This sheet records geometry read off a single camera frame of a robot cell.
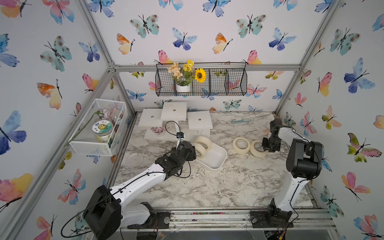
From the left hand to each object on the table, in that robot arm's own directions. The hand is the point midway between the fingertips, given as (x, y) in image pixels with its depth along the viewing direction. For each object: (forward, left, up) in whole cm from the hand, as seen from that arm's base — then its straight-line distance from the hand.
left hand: (190, 147), depth 83 cm
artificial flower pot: (+38, +4, +17) cm, 42 cm away
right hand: (+7, -49, -13) cm, 51 cm away
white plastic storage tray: (+1, -15, -15) cm, 21 cm away
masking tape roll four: (+6, -42, -13) cm, 44 cm away
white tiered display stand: (+17, +17, 0) cm, 24 cm away
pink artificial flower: (+17, +22, -6) cm, 28 cm away
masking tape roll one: (+10, -33, -15) cm, 38 cm away
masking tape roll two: (+2, -5, -6) cm, 8 cm away
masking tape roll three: (+9, -8, -7) cm, 13 cm away
